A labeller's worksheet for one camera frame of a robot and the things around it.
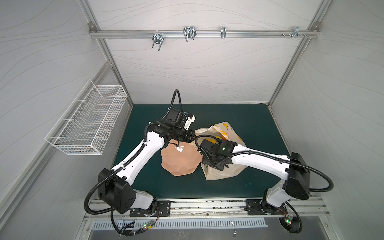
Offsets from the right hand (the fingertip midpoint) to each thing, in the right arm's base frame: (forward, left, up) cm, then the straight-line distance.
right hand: (208, 158), depth 79 cm
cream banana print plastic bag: (+18, -9, 0) cm, 21 cm away
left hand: (+8, +6, +11) cm, 14 cm away
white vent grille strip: (-27, -7, -12) cm, 31 cm away
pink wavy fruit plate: (+3, +17, -11) cm, 20 cm away
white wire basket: (+3, +59, +21) cm, 62 cm away
